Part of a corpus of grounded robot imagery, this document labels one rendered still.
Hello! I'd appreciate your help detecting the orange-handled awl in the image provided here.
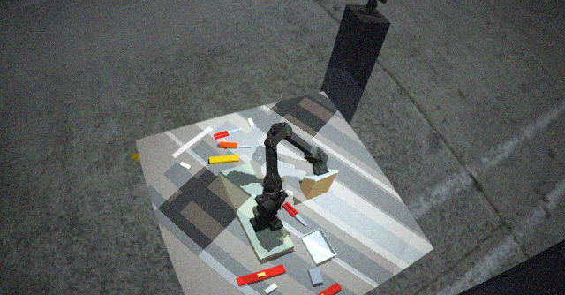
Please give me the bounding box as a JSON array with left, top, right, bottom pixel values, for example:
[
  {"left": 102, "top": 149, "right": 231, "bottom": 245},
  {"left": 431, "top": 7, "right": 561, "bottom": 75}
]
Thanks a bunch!
[{"left": 219, "top": 142, "right": 252, "bottom": 148}]

